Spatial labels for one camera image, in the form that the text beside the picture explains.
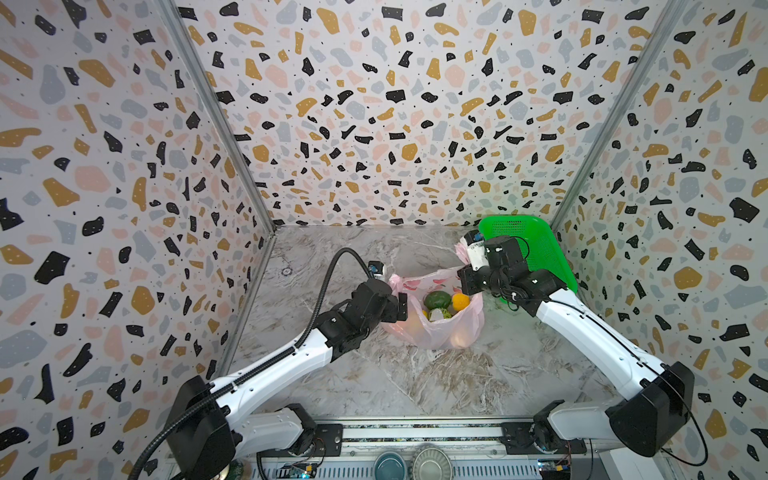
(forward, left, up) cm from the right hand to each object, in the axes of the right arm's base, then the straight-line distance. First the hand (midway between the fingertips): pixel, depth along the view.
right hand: (455, 266), depth 78 cm
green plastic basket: (+23, -35, -19) cm, 46 cm away
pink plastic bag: (-10, -3, -16) cm, 19 cm away
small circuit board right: (-41, -23, -26) cm, 54 cm away
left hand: (-5, +16, -4) cm, 17 cm away
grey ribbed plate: (-40, +6, -24) cm, 47 cm away
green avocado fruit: (+2, +3, -20) cm, 20 cm away
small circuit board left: (-42, +37, -24) cm, 61 cm away
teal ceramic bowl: (-41, +16, -24) cm, 50 cm away
